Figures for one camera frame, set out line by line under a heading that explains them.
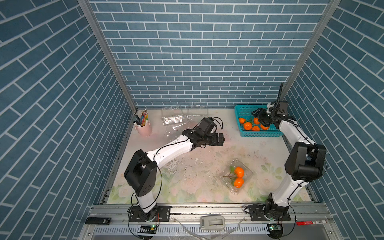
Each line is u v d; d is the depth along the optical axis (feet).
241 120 3.53
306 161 1.62
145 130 3.36
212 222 2.28
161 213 2.42
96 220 2.22
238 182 2.58
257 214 2.42
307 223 2.32
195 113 3.94
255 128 3.45
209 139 2.36
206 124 2.09
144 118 3.19
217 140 2.42
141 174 1.46
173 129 3.31
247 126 3.44
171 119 3.31
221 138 2.47
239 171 2.73
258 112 2.82
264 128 3.55
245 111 3.56
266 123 2.72
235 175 2.76
